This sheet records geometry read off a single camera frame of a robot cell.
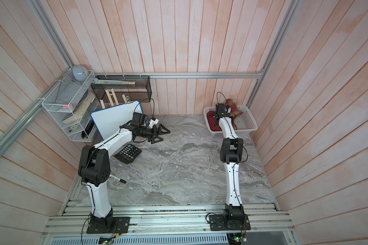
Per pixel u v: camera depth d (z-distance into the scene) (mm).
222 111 923
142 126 802
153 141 886
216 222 730
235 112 1067
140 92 1073
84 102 826
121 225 733
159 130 814
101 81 896
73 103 762
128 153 977
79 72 829
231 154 713
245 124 1112
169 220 760
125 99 904
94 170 521
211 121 1108
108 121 917
